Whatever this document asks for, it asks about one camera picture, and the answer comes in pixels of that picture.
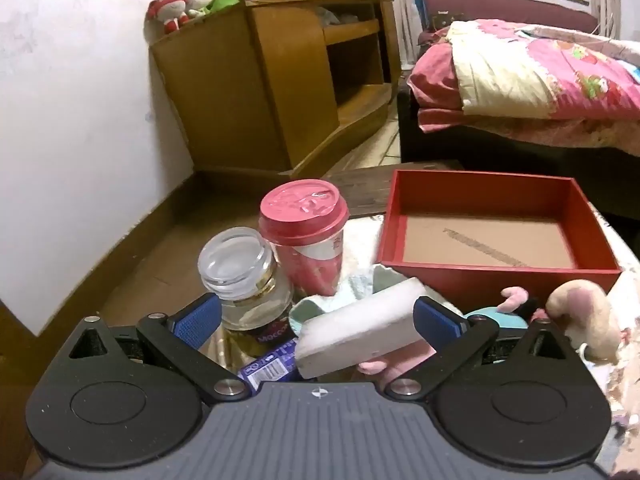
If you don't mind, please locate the wooden cabinet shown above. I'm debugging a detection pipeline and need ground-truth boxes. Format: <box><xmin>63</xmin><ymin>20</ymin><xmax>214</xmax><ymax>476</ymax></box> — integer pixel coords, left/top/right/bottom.
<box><xmin>149</xmin><ymin>0</ymin><xmax>403</xmax><ymax>178</ymax></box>

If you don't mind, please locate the pink printed quilt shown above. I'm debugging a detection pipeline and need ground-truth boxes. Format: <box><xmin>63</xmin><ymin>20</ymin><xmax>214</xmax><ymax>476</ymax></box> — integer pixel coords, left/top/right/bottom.
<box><xmin>407</xmin><ymin>19</ymin><xmax>640</xmax><ymax>158</ymax></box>

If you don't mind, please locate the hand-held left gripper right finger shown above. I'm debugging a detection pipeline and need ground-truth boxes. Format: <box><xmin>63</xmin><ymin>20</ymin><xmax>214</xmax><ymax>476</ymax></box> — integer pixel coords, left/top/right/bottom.
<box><xmin>382</xmin><ymin>296</ymin><xmax>586</xmax><ymax>401</ymax></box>

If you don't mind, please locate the white sponge block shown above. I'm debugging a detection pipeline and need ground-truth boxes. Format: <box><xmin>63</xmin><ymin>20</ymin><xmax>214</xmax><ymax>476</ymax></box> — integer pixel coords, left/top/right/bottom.
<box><xmin>295</xmin><ymin>278</ymin><xmax>426</xmax><ymax>380</ymax></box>

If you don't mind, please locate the white cat plush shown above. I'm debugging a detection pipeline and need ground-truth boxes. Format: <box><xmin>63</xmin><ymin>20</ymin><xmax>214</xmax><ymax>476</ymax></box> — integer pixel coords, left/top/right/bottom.
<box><xmin>184</xmin><ymin>0</ymin><xmax>218</xmax><ymax>20</ymax></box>

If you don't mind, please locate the beige plush toy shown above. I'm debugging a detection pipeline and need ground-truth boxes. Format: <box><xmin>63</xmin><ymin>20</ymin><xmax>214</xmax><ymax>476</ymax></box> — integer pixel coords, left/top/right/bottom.
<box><xmin>545</xmin><ymin>280</ymin><xmax>623</xmax><ymax>366</ymax></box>

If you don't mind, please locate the clear glass jar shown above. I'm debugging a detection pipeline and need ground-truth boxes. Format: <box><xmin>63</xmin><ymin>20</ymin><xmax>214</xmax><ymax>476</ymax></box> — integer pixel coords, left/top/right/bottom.
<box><xmin>197</xmin><ymin>227</ymin><xmax>296</xmax><ymax>356</ymax></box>

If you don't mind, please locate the pink lidded paper cup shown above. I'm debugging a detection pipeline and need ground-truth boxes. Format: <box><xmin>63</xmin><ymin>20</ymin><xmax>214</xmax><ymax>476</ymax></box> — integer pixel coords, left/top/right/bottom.
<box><xmin>258</xmin><ymin>178</ymin><xmax>350</xmax><ymax>297</ymax></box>

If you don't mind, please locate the red cardboard box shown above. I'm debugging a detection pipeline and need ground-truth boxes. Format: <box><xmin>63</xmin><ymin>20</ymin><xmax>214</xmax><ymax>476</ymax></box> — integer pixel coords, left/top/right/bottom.
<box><xmin>376</xmin><ymin>169</ymin><xmax>623</xmax><ymax>306</ymax></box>

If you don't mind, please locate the pink pig plush toy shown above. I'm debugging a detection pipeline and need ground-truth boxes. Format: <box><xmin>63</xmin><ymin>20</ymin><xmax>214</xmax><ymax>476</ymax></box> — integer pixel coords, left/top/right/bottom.
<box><xmin>356</xmin><ymin>286</ymin><xmax>551</xmax><ymax>396</ymax></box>

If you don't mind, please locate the dark bed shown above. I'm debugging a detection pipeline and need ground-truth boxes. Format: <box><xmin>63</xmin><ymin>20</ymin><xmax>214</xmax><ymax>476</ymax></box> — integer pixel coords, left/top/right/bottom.
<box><xmin>399</xmin><ymin>0</ymin><xmax>640</xmax><ymax>221</ymax></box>

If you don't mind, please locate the beige curtain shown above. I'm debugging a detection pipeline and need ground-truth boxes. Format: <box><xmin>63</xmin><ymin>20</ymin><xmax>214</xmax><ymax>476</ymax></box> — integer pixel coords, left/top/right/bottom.
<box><xmin>357</xmin><ymin>0</ymin><xmax>421</xmax><ymax>68</ymax></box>

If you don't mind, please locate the blue face mask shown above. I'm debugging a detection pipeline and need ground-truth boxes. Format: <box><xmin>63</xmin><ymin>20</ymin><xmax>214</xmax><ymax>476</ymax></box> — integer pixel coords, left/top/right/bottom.
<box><xmin>465</xmin><ymin>310</ymin><xmax>528</xmax><ymax>331</ymax></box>

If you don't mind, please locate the blue snack packet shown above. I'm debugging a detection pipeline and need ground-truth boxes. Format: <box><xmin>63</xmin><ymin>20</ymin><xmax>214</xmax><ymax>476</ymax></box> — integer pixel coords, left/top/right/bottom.
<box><xmin>239</xmin><ymin>337</ymin><xmax>301</xmax><ymax>393</ymax></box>

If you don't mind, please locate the red and white doll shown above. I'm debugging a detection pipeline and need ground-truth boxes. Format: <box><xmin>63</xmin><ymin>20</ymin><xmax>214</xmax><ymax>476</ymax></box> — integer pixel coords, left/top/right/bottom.
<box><xmin>147</xmin><ymin>0</ymin><xmax>190</xmax><ymax>35</ymax></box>

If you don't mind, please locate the mint green towel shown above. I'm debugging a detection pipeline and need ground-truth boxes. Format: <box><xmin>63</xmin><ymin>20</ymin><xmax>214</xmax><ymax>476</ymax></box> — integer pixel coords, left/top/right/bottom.
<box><xmin>289</xmin><ymin>262</ymin><xmax>408</xmax><ymax>336</ymax></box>

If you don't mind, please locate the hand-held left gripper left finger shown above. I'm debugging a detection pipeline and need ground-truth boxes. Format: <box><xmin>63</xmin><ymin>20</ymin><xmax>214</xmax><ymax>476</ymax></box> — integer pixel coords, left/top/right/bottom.
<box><xmin>67</xmin><ymin>294</ymin><xmax>249</xmax><ymax>402</ymax></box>

